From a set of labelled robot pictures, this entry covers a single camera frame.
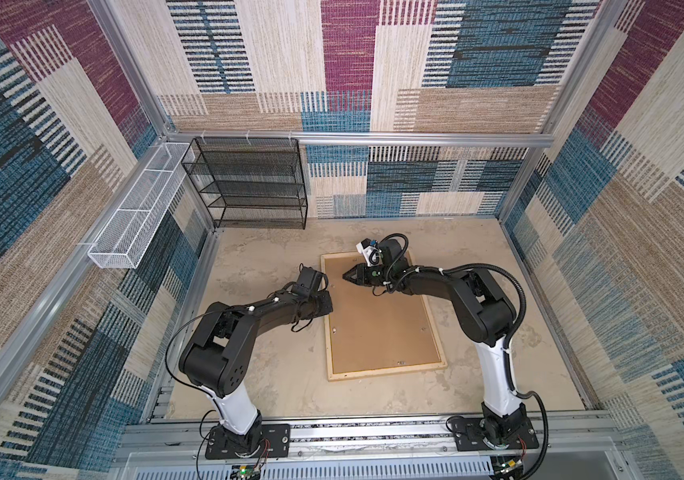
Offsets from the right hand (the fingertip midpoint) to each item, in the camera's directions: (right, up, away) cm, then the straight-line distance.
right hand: (345, 278), depth 97 cm
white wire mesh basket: (-51, +12, -27) cm, 59 cm away
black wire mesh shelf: (-35, +33, +12) cm, 50 cm away
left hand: (-5, -7, -2) cm, 9 cm away
